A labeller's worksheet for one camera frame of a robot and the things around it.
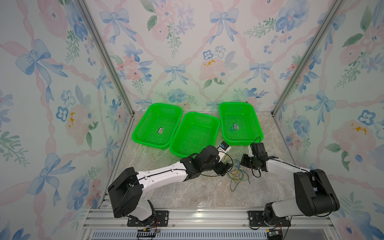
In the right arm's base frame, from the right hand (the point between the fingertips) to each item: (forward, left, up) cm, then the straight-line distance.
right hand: (242, 160), depth 94 cm
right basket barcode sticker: (+27, 0, +1) cm, 27 cm away
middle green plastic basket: (+22, +30, -1) cm, 37 cm away
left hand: (-8, +13, +17) cm, 23 cm away
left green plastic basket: (+26, +58, +2) cm, 64 cm away
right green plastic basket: (+31, -3, 0) cm, 31 cm away
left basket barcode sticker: (+23, +55, +1) cm, 60 cm away
